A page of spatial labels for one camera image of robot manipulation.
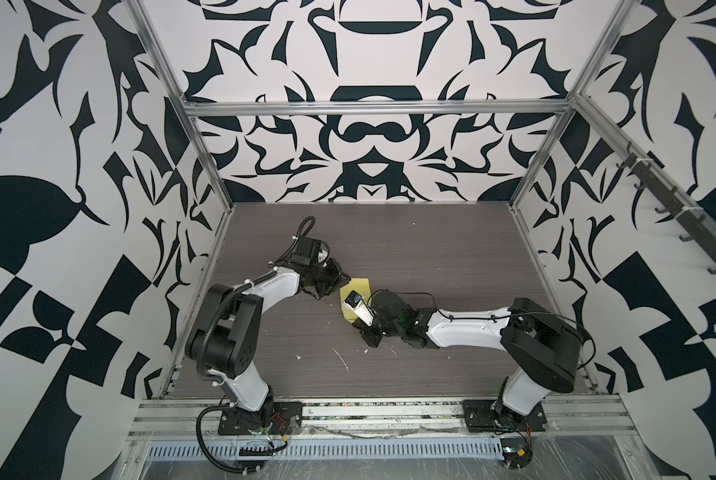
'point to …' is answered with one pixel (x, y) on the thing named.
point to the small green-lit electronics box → (516, 452)
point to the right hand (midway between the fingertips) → (354, 321)
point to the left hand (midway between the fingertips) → (354, 272)
